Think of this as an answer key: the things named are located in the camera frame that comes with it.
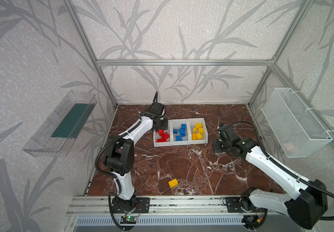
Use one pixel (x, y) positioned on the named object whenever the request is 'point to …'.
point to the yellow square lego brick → (194, 136)
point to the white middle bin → (175, 126)
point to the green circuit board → (128, 219)
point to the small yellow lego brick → (194, 130)
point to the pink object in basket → (288, 146)
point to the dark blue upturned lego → (182, 132)
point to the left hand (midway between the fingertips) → (165, 125)
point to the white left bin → (169, 141)
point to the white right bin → (191, 123)
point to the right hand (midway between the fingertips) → (215, 143)
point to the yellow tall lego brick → (201, 130)
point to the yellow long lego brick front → (198, 125)
